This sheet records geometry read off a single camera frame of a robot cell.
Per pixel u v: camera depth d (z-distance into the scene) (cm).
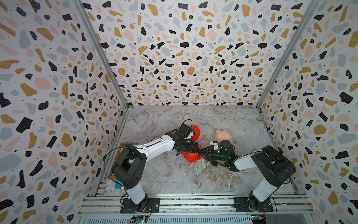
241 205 73
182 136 70
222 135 92
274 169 48
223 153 75
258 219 71
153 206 74
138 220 70
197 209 73
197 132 98
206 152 80
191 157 86
